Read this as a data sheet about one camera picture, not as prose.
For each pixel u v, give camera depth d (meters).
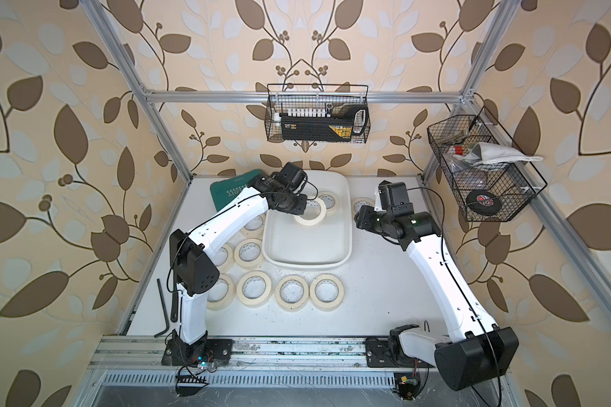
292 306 0.80
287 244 1.01
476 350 0.37
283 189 0.62
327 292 0.87
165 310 0.83
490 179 0.73
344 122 0.84
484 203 0.72
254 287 0.88
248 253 0.96
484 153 0.64
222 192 1.10
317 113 0.83
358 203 1.08
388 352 0.72
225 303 0.82
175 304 0.83
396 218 0.53
